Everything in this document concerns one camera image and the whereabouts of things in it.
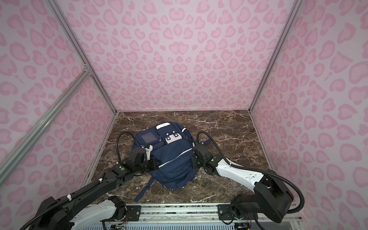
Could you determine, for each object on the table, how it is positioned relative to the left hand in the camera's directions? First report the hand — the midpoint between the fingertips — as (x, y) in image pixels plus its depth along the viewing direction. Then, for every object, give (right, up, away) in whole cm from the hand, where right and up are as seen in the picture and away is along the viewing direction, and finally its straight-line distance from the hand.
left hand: (162, 161), depth 82 cm
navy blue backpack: (+4, +9, +9) cm, 13 cm away
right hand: (+19, 0, +4) cm, 19 cm away
